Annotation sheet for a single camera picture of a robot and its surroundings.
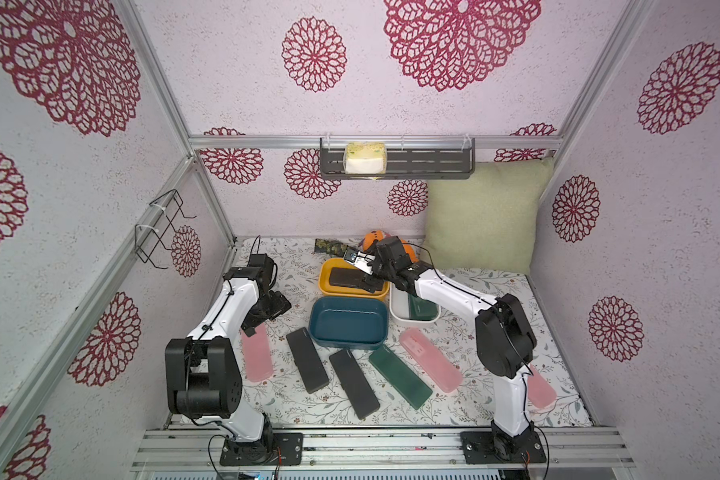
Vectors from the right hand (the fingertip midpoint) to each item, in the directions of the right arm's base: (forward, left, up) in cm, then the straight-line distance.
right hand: (362, 257), depth 92 cm
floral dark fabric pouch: (+16, +12, -13) cm, 24 cm away
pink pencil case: (-26, -22, -18) cm, 39 cm away
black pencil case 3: (-34, +1, -16) cm, 38 cm away
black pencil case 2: (-27, +16, -15) cm, 35 cm away
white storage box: (-8, -12, -17) cm, 22 cm away
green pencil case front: (-31, -11, -16) cm, 37 cm away
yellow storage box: (0, +14, -16) cm, 21 cm away
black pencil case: (-9, +2, +1) cm, 10 cm away
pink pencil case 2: (-25, +31, -15) cm, 43 cm away
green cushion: (+17, -40, +3) cm, 43 cm away
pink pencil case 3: (-35, -50, -17) cm, 63 cm away
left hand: (-19, +26, -7) cm, 33 cm away
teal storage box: (-13, +6, -17) cm, 23 cm away
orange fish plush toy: (+18, -3, -9) cm, 20 cm away
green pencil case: (-11, -19, -12) cm, 25 cm away
